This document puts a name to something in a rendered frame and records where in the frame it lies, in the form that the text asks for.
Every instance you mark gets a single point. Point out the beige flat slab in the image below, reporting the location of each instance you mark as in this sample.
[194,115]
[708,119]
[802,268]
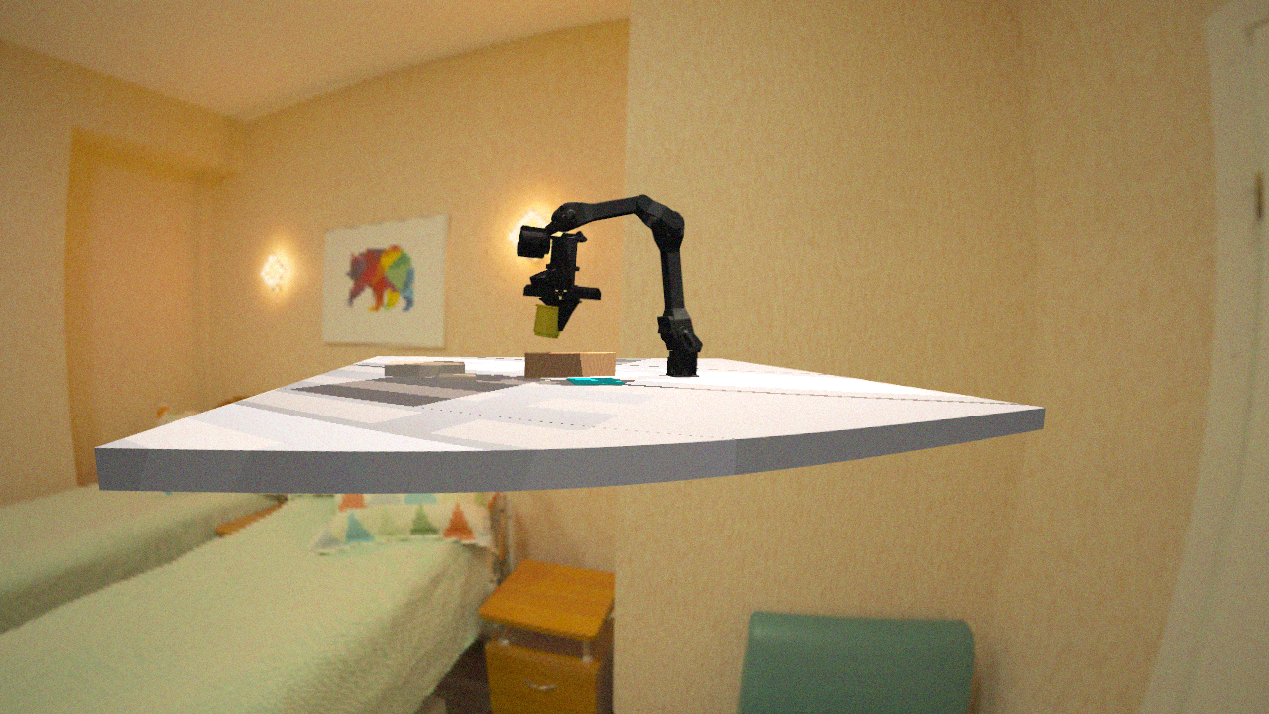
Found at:
[423,368]

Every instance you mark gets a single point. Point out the brown wooden beam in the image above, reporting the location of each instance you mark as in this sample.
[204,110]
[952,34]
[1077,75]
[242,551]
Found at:
[569,364]

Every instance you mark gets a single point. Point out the olive yellow cup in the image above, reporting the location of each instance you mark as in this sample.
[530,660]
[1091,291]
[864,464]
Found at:
[546,323]

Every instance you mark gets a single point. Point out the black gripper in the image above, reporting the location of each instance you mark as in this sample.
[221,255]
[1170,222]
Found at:
[570,298]

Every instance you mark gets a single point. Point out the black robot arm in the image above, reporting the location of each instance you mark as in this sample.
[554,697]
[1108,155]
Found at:
[675,326]

